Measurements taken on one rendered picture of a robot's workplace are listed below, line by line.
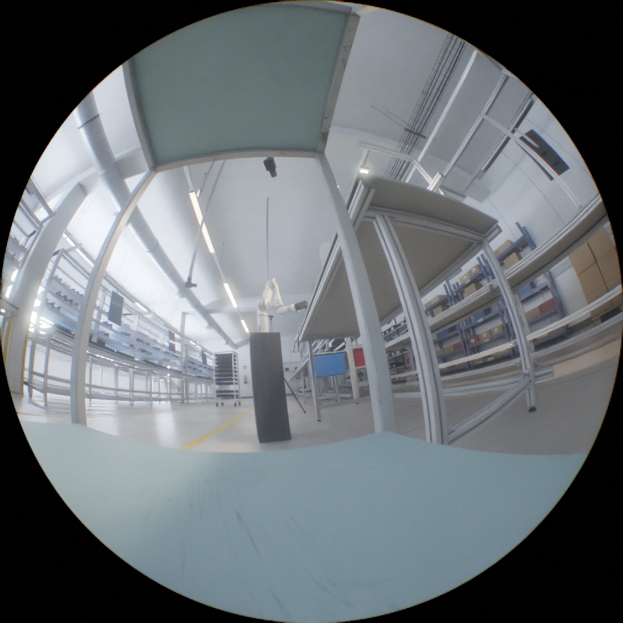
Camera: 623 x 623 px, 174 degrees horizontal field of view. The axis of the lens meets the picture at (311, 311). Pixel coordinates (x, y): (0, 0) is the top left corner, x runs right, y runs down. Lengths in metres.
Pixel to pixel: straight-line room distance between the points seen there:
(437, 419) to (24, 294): 4.09
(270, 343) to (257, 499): 1.48
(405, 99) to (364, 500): 3.95
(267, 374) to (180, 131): 1.50
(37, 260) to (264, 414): 3.78
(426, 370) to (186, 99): 0.99
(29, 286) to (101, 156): 2.05
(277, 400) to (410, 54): 4.50
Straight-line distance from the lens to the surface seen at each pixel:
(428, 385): 0.57
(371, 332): 0.32
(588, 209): 1.90
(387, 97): 3.76
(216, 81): 0.69
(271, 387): 1.56
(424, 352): 0.57
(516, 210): 5.11
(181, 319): 8.12
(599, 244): 3.62
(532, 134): 2.85
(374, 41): 3.66
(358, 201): 0.71
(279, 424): 1.59
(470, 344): 5.04
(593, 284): 3.56
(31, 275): 3.86
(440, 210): 0.99
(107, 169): 3.88
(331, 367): 3.41
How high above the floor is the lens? 0.39
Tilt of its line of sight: 21 degrees up
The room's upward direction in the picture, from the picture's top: 7 degrees counter-clockwise
